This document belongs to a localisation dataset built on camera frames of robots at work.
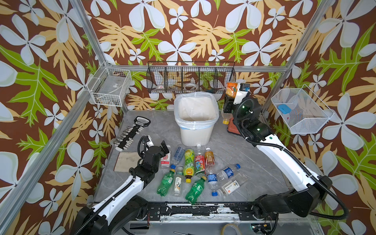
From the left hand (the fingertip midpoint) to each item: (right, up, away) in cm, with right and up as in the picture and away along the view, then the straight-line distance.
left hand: (158, 142), depth 83 cm
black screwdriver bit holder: (-27, +2, +21) cm, 34 cm away
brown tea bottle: (+30, -10, +5) cm, 33 cm away
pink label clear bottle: (+3, -12, +5) cm, 13 cm away
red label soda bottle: (+24, -12, +3) cm, 27 cm away
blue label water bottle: (+11, -10, +6) cm, 16 cm away
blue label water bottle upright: (+31, -21, -3) cm, 38 cm away
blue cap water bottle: (+40, -17, -1) cm, 44 cm away
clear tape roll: (+19, +36, +16) cm, 44 cm away
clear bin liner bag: (+23, +20, +16) cm, 34 cm away
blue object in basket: (+76, +20, +4) cm, 78 cm away
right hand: (+37, +25, -14) cm, 46 cm away
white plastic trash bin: (+20, +2, +8) cm, 22 cm away
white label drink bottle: (+12, -21, -5) cm, 25 cm away
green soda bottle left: (+5, -21, -4) cm, 22 cm away
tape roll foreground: (+41, -39, -12) cm, 58 cm away
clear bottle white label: (+38, -24, -6) cm, 46 cm away
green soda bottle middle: (+21, -25, -6) cm, 33 cm away
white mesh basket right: (+82, +18, -1) cm, 84 cm away
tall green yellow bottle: (+18, -13, +1) cm, 22 cm away
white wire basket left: (-30, +33, +3) cm, 45 cm away
